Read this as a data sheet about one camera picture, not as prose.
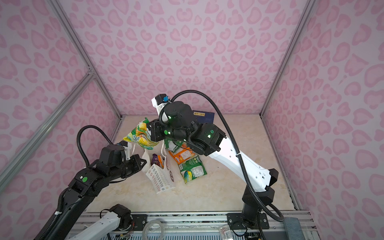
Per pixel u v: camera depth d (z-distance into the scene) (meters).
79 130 0.49
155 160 0.87
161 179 0.76
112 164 0.50
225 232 0.68
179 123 0.40
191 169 0.88
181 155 0.95
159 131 0.47
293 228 0.69
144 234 0.68
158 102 0.47
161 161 0.76
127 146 0.63
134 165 0.59
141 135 0.58
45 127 0.63
